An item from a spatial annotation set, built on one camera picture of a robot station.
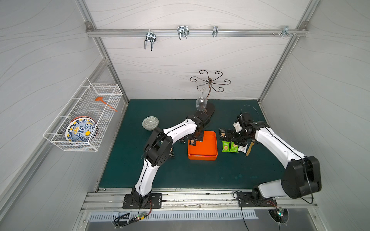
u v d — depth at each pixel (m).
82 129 0.62
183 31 0.77
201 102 0.89
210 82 0.88
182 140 0.95
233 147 0.93
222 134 0.98
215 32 0.78
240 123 0.72
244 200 0.73
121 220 0.69
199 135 0.84
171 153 0.90
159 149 0.53
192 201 0.75
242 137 0.71
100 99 0.78
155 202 0.73
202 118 0.76
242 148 0.93
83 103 0.70
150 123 1.04
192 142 0.97
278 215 0.71
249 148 0.93
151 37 0.78
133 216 0.70
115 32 0.78
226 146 0.93
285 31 0.77
